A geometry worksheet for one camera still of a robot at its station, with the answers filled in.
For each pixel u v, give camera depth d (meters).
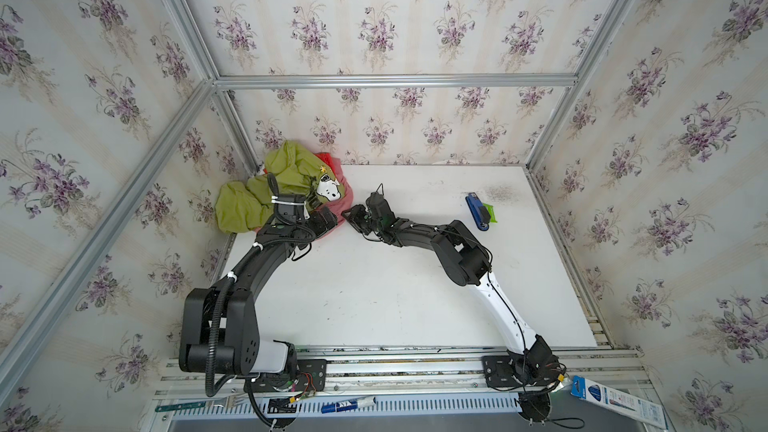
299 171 1.01
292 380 0.71
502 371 0.73
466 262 0.65
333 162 1.19
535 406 0.71
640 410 0.68
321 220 0.79
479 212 1.02
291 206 0.67
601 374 0.75
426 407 0.76
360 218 0.93
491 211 1.06
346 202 1.07
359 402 0.69
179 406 0.69
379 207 0.84
